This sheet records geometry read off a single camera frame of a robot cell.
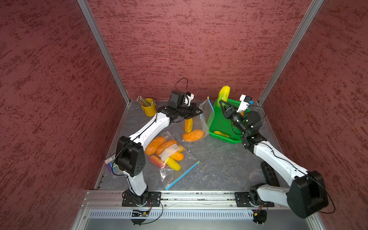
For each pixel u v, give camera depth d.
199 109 0.79
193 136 0.92
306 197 0.40
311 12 0.73
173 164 0.82
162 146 0.88
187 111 0.71
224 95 0.71
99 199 0.76
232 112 0.66
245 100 0.65
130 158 0.46
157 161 0.83
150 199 0.74
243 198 0.74
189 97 0.77
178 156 0.83
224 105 0.72
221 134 0.94
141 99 1.00
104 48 0.87
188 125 0.97
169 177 0.76
